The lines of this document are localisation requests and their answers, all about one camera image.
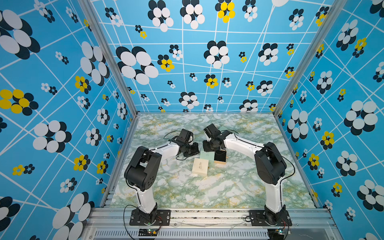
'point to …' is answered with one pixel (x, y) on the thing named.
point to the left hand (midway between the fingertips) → (202, 150)
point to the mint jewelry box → (209, 155)
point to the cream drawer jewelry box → (200, 167)
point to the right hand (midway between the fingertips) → (206, 147)
